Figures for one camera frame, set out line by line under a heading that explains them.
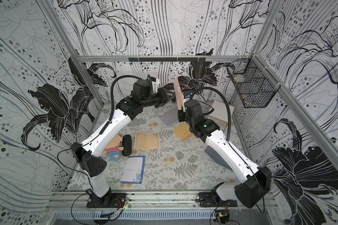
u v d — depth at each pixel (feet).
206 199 2.34
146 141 3.13
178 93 2.36
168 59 3.03
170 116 3.68
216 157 2.90
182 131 3.31
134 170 2.68
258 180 1.26
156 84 2.13
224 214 2.30
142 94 1.80
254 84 2.88
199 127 1.71
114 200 2.36
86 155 1.43
